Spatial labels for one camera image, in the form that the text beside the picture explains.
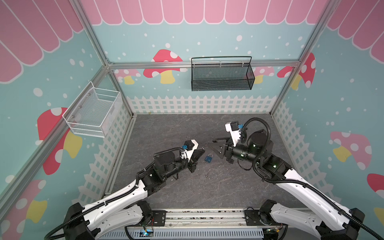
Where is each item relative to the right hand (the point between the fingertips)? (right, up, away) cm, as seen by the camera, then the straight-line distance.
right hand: (210, 143), depth 61 cm
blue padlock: (+2, -13, +33) cm, 35 cm away
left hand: (-3, -5, +6) cm, 9 cm away
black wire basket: (+19, +57, +83) cm, 103 cm away
